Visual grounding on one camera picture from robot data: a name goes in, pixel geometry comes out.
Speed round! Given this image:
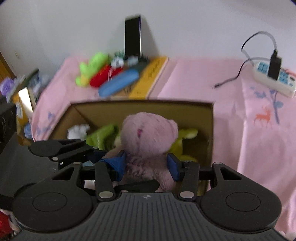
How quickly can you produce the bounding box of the pink teddy bear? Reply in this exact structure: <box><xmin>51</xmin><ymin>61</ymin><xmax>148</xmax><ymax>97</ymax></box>
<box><xmin>104</xmin><ymin>113</ymin><xmax>178</xmax><ymax>192</ymax></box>

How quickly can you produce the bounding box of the white plush toy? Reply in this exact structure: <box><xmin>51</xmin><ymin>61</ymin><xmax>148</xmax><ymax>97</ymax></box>
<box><xmin>67</xmin><ymin>124</ymin><xmax>90</xmax><ymax>140</ymax></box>

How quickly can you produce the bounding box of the brown cardboard box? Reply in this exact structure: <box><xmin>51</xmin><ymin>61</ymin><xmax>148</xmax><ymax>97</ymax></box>
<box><xmin>49</xmin><ymin>99</ymin><xmax>215</xmax><ymax>195</ymax></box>

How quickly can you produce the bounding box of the black speaker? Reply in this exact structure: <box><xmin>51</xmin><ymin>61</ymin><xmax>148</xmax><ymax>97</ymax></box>
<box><xmin>0</xmin><ymin>101</ymin><xmax>16</xmax><ymax>153</ymax></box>

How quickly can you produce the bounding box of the pink printed tablecloth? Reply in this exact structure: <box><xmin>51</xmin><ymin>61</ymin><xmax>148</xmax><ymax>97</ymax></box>
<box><xmin>31</xmin><ymin>56</ymin><xmax>296</xmax><ymax>240</ymax></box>

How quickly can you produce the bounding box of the blue glasses case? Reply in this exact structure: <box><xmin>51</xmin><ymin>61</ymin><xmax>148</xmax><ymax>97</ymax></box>
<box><xmin>98</xmin><ymin>69</ymin><xmax>139</xmax><ymax>97</ymax></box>

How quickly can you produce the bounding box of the red plush toy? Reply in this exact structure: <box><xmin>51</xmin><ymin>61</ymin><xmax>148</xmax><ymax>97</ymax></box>
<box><xmin>89</xmin><ymin>64</ymin><xmax>123</xmax><ymax>88</ymax></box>

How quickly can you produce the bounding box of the yellow book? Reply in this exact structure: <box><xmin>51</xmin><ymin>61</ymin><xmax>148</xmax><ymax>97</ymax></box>
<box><xmin>111</xmin><ymin>56</ymin><xmax>169</xmax><ymax>100</ymax></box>

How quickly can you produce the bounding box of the small panda plush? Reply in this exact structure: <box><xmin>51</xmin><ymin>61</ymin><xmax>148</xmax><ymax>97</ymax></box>
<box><xmin>110</xmin><ymin>51</ymin><xmax>139</xmax><ymax>69</ymax></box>

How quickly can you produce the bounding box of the white power strip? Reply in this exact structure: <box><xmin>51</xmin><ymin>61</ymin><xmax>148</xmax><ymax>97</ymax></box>
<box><xmin>252</xmin><ymin>60</ymin><xmax>296</xmax><ymax>99</ymax></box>

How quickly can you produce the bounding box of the black charger adapter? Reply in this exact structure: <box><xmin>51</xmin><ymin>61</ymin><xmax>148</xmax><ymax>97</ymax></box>
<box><xmin>267</xmin><ymin>49</ymin><xmax>282</xmax><ymax>81</ymax></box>

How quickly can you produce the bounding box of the black smartphone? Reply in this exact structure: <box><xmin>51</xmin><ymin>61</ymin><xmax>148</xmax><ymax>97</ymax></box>
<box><xmin>125</xmin><ymin>15</ymin><xmax>142</xmax><ymax>57</ymax></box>

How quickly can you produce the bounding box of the black charging cable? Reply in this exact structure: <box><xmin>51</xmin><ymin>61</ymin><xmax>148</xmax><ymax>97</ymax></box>
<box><xmin>213</xmin><ymin>31</ymin><xmax>278</xmax><ymax>89</ymax></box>

